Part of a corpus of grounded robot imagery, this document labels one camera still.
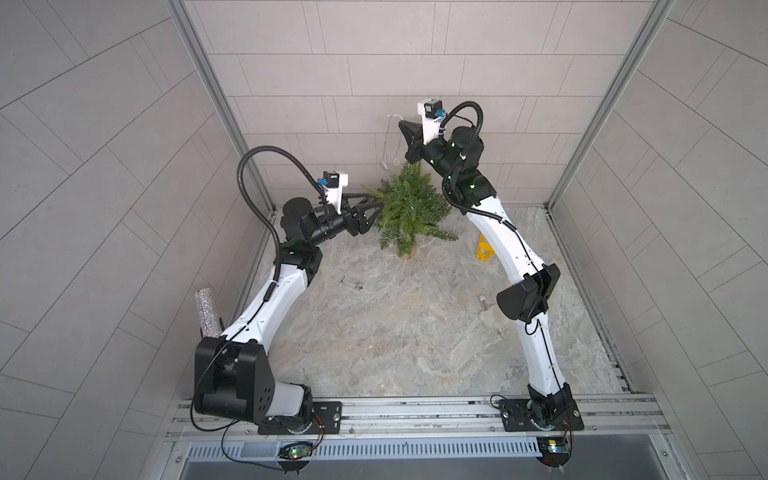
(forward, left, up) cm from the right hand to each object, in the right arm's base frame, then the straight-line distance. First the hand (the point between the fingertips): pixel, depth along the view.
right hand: (402, 121), depth 71 cm
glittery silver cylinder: (-37, +44, -23) cm, 62 cm away
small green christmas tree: (-10, -2, -19) cm, 22 cm away
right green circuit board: (-62, -30, -49) cm, 85 cm away
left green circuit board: (-59, +28, -44) cm, 79 cm away
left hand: (-15, +7, -12) cm, 20 cm away
